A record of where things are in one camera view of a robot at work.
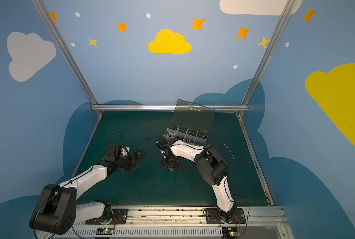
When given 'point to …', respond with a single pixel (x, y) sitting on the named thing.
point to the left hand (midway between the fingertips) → (146, 157)
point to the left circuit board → (104, 231)
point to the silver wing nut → (169, 134)
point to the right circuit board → (230, 232)
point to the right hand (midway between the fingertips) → (170, 164)
